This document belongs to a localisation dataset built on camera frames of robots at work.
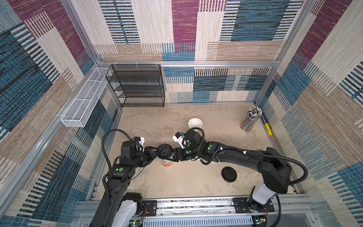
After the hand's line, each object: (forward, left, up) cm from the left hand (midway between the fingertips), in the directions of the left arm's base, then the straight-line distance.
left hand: (161, 152), depth 76 cm
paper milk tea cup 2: (+20, -19, 0) cm, 28 cm away
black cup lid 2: (-7, -38, -15) cm, 42 cm away
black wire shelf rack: (+55, +22, +4) cm, 59 cm away
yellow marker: (+26, -76, -19) cm, 83 cm away
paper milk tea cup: (-3, -3, -7) cm, 8 cm away
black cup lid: (0, -2, +2) cm, 3 cm away
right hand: (-3, -6, -2) cm, 7 cm away
